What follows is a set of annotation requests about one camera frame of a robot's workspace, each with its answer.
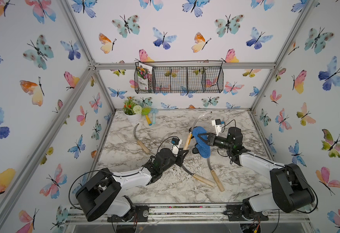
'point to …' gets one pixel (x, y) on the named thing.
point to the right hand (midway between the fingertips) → (200, 135)
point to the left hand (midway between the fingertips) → (187, 149)
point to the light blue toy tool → (154, 110)
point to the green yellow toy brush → (146, 111)
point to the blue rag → (202, 148)
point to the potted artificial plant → (132, 111)
